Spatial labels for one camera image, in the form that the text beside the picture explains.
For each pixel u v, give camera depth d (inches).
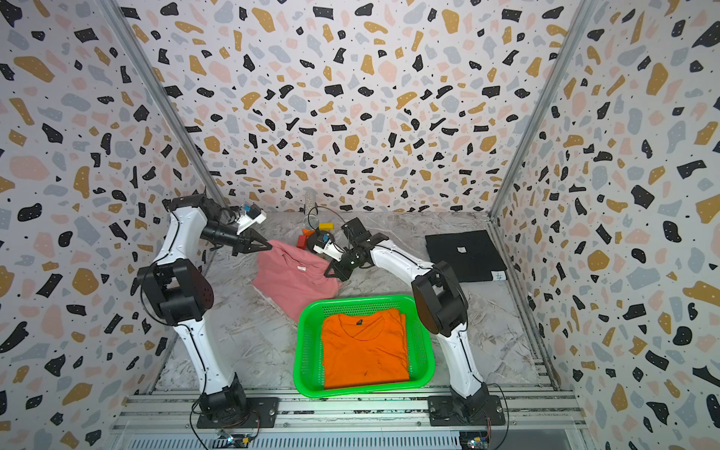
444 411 29.3
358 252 28.4
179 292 21.7
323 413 29.7
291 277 36.5
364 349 32.9
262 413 28.9
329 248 32.6
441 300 21.7
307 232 44.6
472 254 43.2
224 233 29.8
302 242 43.2
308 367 31.1
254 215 30.4
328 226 46.5
